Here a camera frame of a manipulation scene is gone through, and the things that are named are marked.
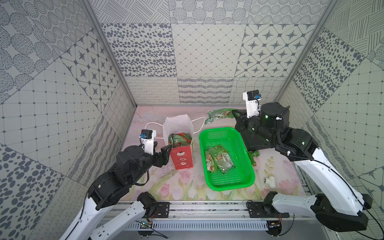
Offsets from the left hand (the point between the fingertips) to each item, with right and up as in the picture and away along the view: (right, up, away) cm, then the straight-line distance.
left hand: (163, 141), depth 61 cm
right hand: (+29, +12, 0) cm, 31 cm away
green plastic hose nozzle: (+49, -13, +31) cm, 60 cm away
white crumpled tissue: (+54, -25, +20) cm, 63 cm away
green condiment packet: (+26, -14, +26) cm, 39 cm away
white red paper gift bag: (+6, -11, +16) cm, 21 cm away
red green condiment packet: (+4, -3, +27) cm, 28 cm away
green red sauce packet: (+22, -17, +21) cm, 35 cm away
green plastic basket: (+41, -23, +24) cm, 53 cm away
